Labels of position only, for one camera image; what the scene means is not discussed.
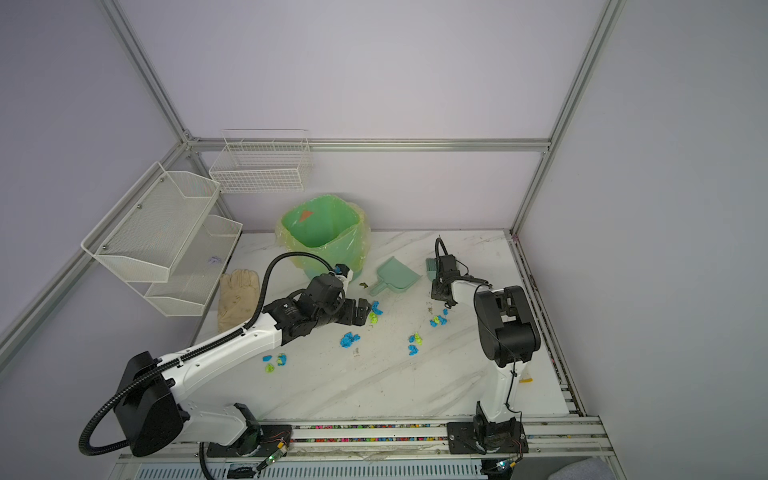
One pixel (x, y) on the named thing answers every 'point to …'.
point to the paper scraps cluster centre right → (412, 348)
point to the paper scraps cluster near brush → (438, 319)
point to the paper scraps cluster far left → (281, 361)
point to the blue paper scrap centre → (348, 338)
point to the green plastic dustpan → (394, 276)
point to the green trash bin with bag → (336, 230)
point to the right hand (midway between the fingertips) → (443, 288)
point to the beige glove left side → (237, 299)
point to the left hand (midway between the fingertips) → (355, 306)
